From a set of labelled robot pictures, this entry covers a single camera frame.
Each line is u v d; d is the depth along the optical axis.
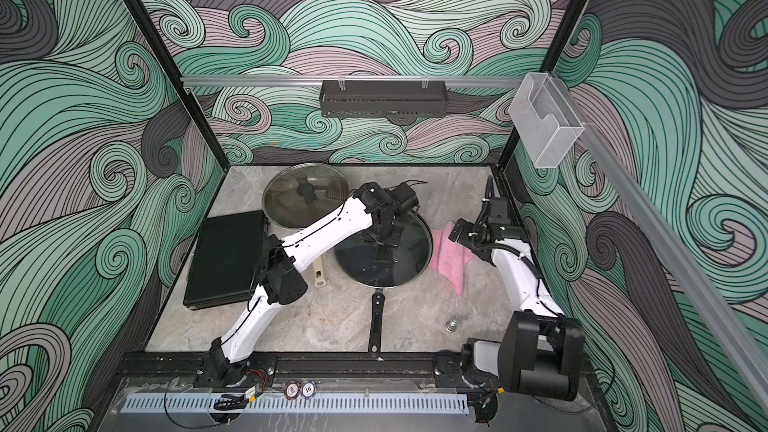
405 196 0.67
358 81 0.92
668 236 0.53
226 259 0.94
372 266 0.87
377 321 0.72
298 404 0.73
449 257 0.90
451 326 0.78
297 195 0.97
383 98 0.95
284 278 0.59
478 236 0.64
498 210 0.67
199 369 0.73
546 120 0.80
